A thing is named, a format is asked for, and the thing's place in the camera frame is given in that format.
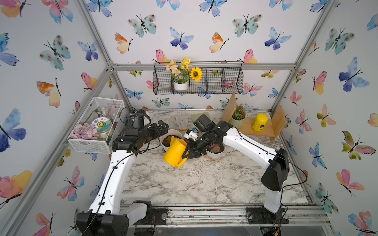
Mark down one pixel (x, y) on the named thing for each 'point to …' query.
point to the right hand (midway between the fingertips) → (184, 157)
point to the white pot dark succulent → (165, 140)
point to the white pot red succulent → (216, 152)
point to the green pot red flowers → (238, 117)
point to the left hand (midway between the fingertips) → (163, 127)
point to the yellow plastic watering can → (173, 154)
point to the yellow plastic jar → (260, 122)
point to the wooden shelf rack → (273, 127)
